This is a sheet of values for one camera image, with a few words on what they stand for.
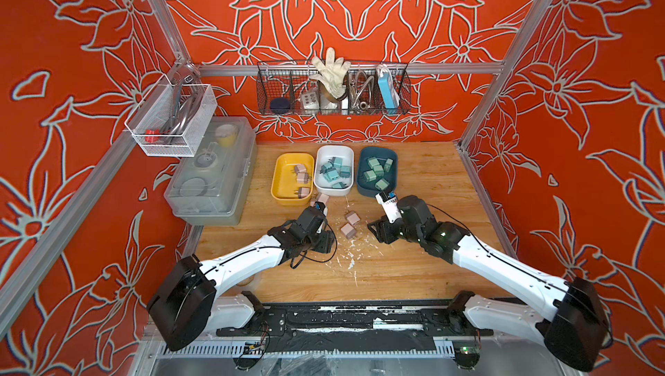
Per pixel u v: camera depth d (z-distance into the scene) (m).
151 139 0.69
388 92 0.86
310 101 0.93
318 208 0.76
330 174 1.04
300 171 1.07
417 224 0.59
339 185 1.03
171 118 0.76
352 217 0.93
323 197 1.00
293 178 1.06
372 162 1.10
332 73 0.92
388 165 1.07
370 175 1.06
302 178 1.04
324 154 1.13
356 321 0.74
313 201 1.00
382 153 1.11
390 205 0.71
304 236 0.64
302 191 1.00
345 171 1.07
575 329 0.38
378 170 1.07
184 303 0.40
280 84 0.98
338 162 1.11
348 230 0.90
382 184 1.03
